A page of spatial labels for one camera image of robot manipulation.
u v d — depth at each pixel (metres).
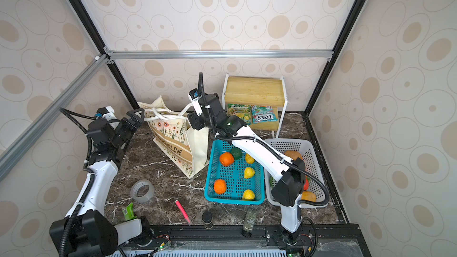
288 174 0.46
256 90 0.86
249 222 0.74
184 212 0.80
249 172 0.88
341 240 0.73
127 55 0.91
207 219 0.70
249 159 0.93
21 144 0.54
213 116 0.54
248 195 0.81
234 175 0.90
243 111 0.94
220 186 0.82
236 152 0.94
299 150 0.94
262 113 0.95
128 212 0.79
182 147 0.85
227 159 0.91
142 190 0.86
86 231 0.38
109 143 0.57
